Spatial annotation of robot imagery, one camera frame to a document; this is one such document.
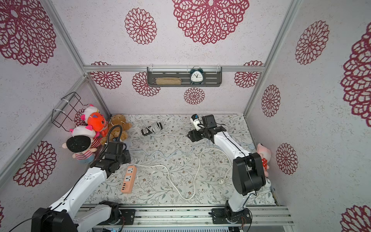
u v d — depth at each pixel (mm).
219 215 744
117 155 641
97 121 883
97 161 583
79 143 779
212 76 919
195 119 794
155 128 1058
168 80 879
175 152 977
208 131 687
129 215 743
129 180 833
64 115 758
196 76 898
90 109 939
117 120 1070
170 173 897
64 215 408
